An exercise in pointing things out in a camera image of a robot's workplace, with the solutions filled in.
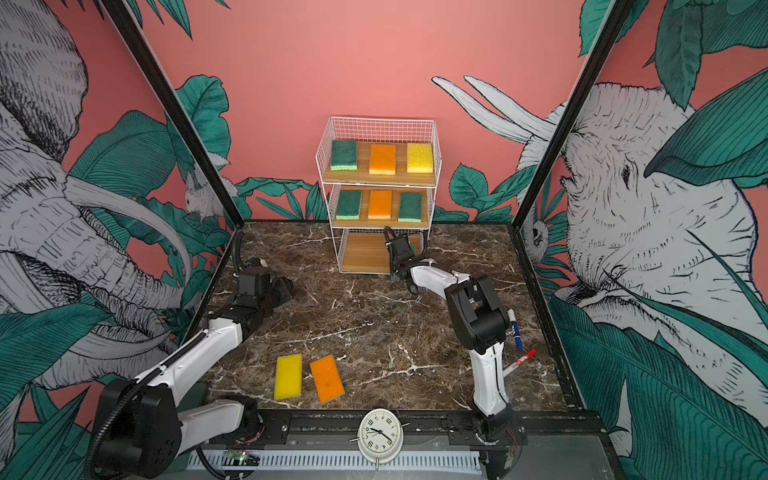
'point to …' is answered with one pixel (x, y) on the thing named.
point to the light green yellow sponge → (413, 248)
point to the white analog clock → (380, 436)
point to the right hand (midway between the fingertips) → (399, 263)
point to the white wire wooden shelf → (361, 247)
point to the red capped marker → (530, 354)
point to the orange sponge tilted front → (327, 378)
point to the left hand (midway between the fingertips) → (286, 279)
